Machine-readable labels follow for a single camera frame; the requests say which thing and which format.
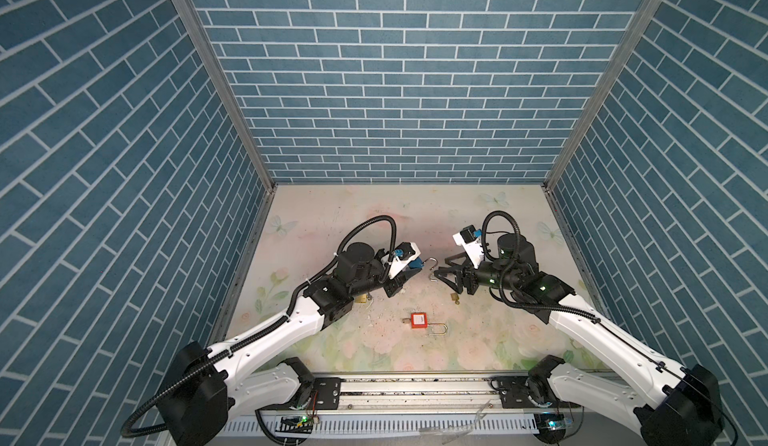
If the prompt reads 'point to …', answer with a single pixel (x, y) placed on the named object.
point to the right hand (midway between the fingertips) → (439, 264)
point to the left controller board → (296, 424)
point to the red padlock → (419, 320)
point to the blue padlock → (416, 264)
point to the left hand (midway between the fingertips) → (415, 262)
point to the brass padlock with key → (362, 298)
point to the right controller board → (551, 426)
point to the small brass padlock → (455, 297)
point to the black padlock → (431, 277)
